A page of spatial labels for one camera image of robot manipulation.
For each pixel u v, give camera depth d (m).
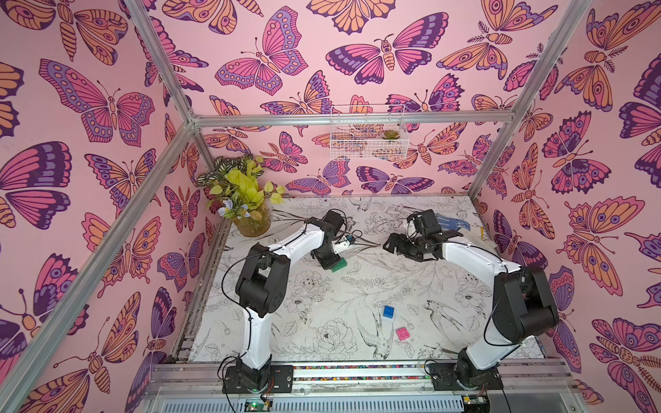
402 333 0.81
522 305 0.46
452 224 1.10
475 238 1.03
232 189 0.91
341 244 0.87
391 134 0.92
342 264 0.97
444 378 0.73
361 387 0.73
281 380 0.73
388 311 0.85
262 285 0.52
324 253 0.82
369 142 1.06
